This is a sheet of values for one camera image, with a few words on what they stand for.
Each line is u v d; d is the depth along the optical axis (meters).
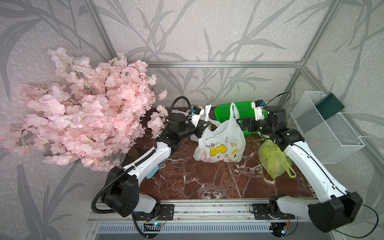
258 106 0.64
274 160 0.80
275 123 0.55
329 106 0.71
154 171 0.86
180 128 0.61
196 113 0.65
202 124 0.69
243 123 0.67
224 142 0.78
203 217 0.72
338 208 0.37
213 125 0.99
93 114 0.42
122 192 0.41
